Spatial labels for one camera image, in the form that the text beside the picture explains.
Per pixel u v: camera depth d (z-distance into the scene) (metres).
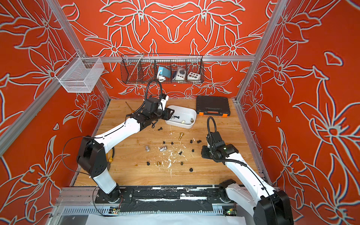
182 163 0.83
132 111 1.11
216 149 0.61
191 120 1.04
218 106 1.11
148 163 0.83
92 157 0.45
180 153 0.88
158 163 0.83
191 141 0.93
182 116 1.07
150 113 0.65
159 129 1.01
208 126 0.65
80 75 0.90
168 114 0.74
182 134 0.96
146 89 1.18
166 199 0.73
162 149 0.90
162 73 0.84
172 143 0.93
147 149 0.89
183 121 1.03
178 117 1.07
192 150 0.90
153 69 1.01
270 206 0.38
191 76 0.95
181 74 0.90
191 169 0.81
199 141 0.95
